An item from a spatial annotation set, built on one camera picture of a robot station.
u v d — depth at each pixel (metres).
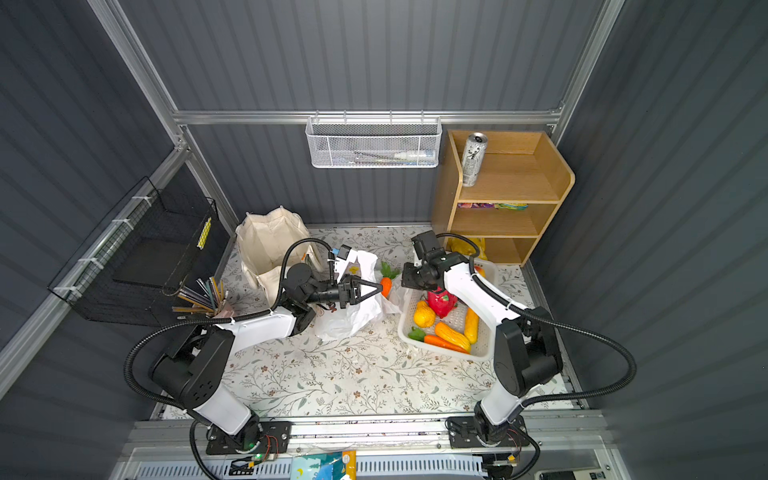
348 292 0.70
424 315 0.89
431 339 0.86
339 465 0.69
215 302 0.87
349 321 0.77
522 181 0.90
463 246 0.81
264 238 0.97
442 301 0.89
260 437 0.72
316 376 0.83
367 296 0.72
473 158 0.79
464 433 0.74
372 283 0.72
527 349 0.45
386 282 0.89
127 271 0.69
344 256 0.70
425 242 0.69
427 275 0.63
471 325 0.89
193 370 0.45
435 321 0.90
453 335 0.87
